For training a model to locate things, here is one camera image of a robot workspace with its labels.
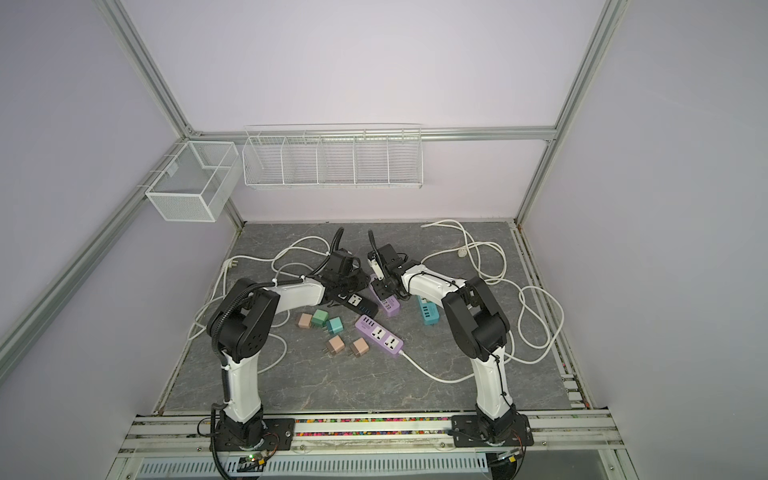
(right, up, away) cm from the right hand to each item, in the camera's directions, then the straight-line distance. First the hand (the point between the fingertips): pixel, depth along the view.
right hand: (384, 286), depth 98 cm
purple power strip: (+2, -5, -4) cm, 7 cm away
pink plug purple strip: (-14, -16, -11) cm, 24 cm away
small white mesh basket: (-61, +34, -2) cm, 70 cm away
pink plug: (-25, -10, -6) cm, 27 cm away
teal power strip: (+14, -7, -5) cm, 17 cm away
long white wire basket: (-15, +44, +1) cm, 46 cm away
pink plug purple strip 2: (-7, -16, -12) cm, 21 cm away
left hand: (-5, +1, +2) cm, 5 cm away
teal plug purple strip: (-15, -11, -6) cm, 20 cm away
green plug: (-20, -9, -5) cm, 22 cm away
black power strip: (-8, -5, -4) cm, 10 cm away
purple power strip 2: (-1, -13, -9) cm, 16 cm away
